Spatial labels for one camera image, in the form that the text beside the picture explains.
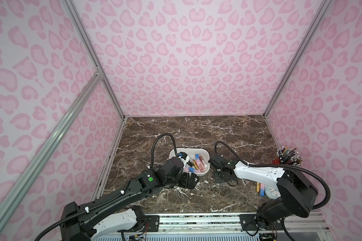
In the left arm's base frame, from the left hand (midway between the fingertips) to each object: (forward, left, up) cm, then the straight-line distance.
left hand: (193, 178), depth 71 cm
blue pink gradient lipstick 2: (+11, 0, -15) cm, 19 cm away
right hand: (+6, -16, -16) cm, 23 cm away
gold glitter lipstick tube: (+14, -2, -15) cm, 21 cm away
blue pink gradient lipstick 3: (+11, +2, -15) cm, 19 cm away
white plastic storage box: (+23, 0, -16) cm, 28 cm away
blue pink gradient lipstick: (+17, -4, -13) cm, 22 cm away
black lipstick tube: (+15, +1, -15) cm, 21 cm away
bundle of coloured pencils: (+15, -53, -6) cm, 55 cm away
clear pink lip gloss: (+15, -6, -14) cm, 22 cm away
